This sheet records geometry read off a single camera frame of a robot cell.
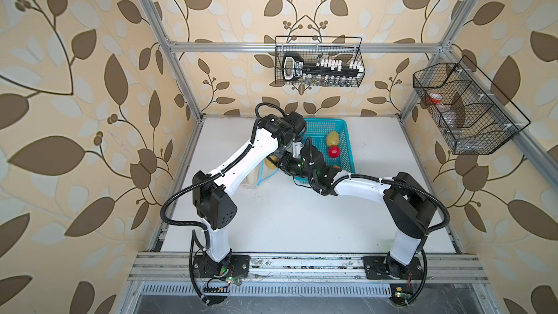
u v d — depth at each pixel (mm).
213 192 450
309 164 640
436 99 810
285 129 543
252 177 916
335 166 968
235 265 743
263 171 868
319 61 806
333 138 1058
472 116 733
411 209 473
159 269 757
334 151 1008
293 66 825
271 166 772
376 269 720
